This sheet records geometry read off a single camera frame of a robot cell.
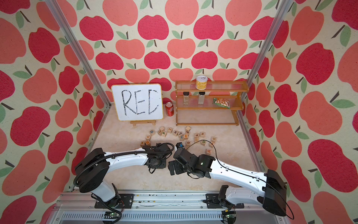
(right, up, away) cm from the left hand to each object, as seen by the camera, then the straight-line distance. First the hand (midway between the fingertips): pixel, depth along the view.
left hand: (163, 168), depth 85 cm
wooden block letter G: (+16, +14, +10) cm, 24 cm away
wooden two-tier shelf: (+34, +34, +30) cm, 57 cm away
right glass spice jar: (+25, +46, +11) cm, 53 cm away
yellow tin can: (+24, +54, +3) cm, 59 cm away
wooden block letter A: (+29, +9, +6) cm, 31 cm away
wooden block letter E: (+15, +18, +13) cm, 27 cm away
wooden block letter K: (-16, +14, +10) cm, 23 cm away
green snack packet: (+39, +42, +10) cm, 59 cm away
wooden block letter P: (-1, +20, +16) cm, 25 cm away
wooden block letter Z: (+3, +22, +16) cm, 28 cm away
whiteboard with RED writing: (-19, +43, +13) cm, 49 cm away
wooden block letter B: (-12, +14, +10) cm, 21 cm away
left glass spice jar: (+14, +45, +11) cm, 49 cm away
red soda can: (+2, +38, +22) cm, 44 cm away
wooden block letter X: (+7, +20, +16) cm, 27 cm away
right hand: (+7, +4, -10) cm, 13 cm away
